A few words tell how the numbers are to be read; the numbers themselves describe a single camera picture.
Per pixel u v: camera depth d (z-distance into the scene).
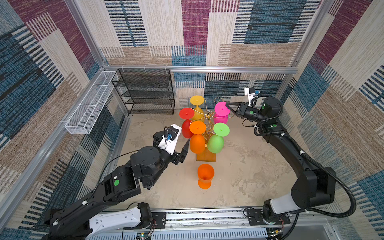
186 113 0.73
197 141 0.73
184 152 0.50
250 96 0.69
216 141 0.73
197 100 0.79
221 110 0.73
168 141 0.43
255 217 0.73
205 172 0.76
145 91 1.11
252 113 0.66
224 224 0.73
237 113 0.67
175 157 0.48
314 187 0.42
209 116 0.75
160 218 0.75
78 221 0.39
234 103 0.71
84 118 0.82
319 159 0.79
